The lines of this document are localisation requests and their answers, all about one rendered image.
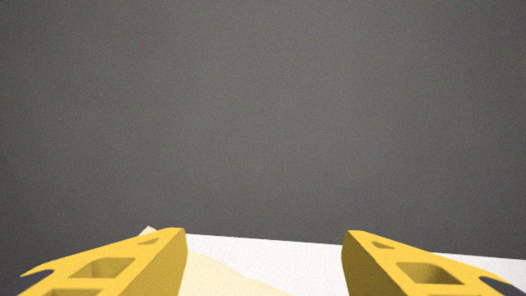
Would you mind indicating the cream pillow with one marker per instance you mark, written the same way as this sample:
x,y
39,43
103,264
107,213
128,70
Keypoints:
x,y
204,276

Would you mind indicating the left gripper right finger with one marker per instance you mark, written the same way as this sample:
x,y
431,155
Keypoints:
x,y
376,266

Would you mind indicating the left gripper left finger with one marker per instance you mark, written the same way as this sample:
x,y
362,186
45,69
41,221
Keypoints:
x,y
148,265

